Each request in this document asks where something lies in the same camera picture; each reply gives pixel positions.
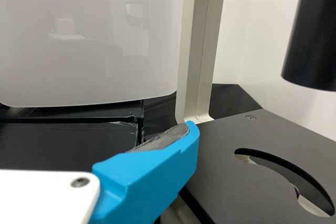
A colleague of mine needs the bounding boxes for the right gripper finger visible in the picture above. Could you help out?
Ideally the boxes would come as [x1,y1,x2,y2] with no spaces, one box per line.
[90,120,201,224]

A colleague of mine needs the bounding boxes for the black tray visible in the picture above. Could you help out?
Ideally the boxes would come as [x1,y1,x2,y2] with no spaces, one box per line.
[0,100,176,172]

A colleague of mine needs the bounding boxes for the cream microscope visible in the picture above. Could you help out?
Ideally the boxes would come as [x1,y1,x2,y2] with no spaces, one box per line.
[159,0,336,224]

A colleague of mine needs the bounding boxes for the white box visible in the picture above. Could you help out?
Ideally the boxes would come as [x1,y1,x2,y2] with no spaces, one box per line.
[0,0,186,109]

